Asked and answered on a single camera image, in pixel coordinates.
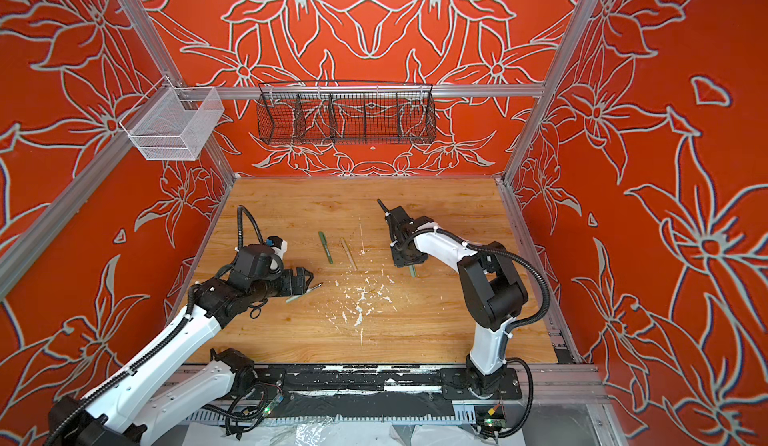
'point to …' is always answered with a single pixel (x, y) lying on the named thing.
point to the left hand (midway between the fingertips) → (298, 274)
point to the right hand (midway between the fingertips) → (402, 257)
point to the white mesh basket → (175, 126)
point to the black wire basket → (337, 113)
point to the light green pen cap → (413, 271)
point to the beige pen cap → (344, 242)
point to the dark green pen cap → (323, 238)
